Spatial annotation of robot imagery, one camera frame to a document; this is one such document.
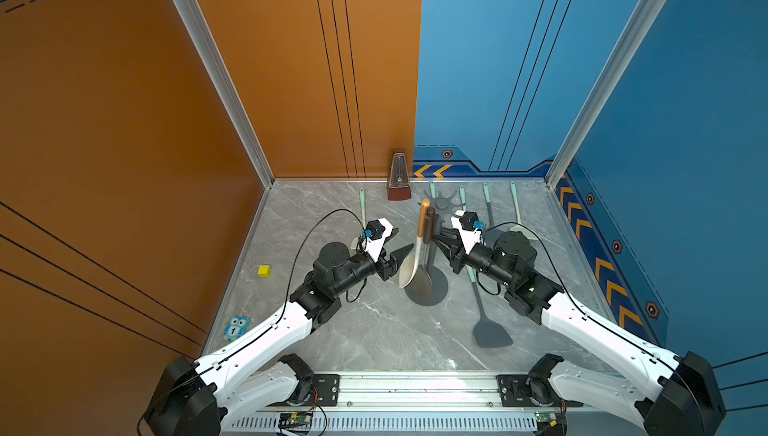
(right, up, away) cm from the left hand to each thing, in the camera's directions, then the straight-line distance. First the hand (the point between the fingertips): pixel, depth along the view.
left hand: (403, 235), depth 70 cm
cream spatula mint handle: (+44, +10, +43) cm, 62 cm away
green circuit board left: (-26, -45, +2) cm, 52 cm away
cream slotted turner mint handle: (-14, +7, +42) cm, 45 cm away
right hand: (+8, 0, +1) cm, 8 cm away
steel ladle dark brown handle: (+5, -15, +10) cm, 19 cm away
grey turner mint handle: (+34, +12, +46) cm, 58 cm away
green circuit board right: (+35, -45, +2) cm, 57 cm away
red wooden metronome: (0, +14, +39) cm, 42 cm away
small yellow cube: (-43, -13, +22) cm, 50 cm away
